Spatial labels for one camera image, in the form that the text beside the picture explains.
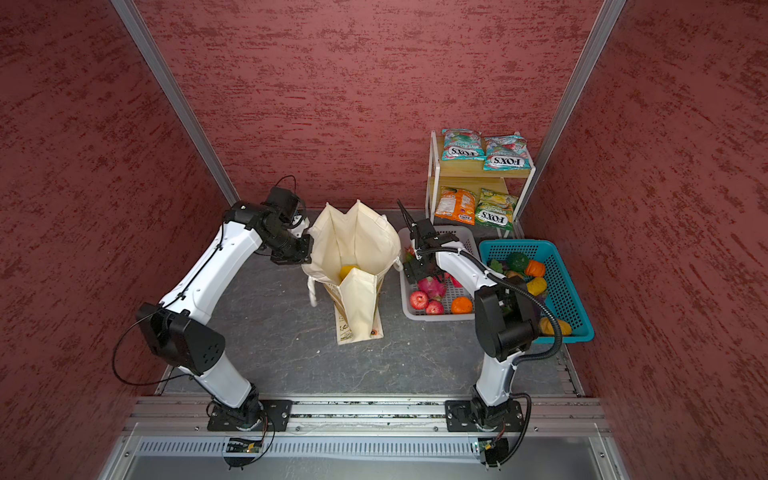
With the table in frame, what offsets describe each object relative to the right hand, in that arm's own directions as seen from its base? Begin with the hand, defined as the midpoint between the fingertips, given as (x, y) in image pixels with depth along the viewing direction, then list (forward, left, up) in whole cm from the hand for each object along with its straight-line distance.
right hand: (424, 275), depth 93 cm
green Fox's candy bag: (+19, -25, +11) cm, 33 cm away
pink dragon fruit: (-5, -3, 0) cm, 6 cm away
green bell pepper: (+5, -32, -1) cm, 32 cm away
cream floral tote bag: (+14, +23, -4) cm, 27 cm away
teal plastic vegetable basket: (-7, -43, -1) cm, 43 cm away
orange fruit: (-10, -10, -2) cm, 15 cm away
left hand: (-5, +33, +14) cm, 36 cm away
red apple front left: (-8, +2, -1) cm, 9 cm away
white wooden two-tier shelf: (+20, -14, +24) cm, 34 cm away
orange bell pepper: (+3, -38, -3) cm, 38 cm away
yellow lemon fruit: (+5, +26, -3) cm, 27 cm away
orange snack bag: (+20, -12, +12) cm, 26 cm away
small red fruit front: (-10, -2, -3) cm, 10 cm away
